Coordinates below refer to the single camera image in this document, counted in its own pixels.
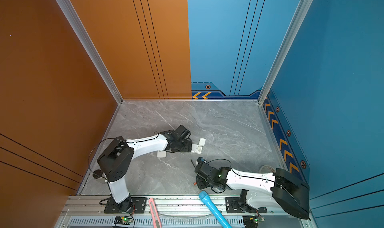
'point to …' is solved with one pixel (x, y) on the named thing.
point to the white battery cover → (202, 141)
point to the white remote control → (161, 154)
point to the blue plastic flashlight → (204, 195)
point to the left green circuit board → (126, 220)
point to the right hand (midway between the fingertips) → (196, 183)
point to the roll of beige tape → (266, 166)
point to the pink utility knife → (155, 217)
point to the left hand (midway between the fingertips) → (188, 147)
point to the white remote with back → (196, 148)
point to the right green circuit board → (252, 221)
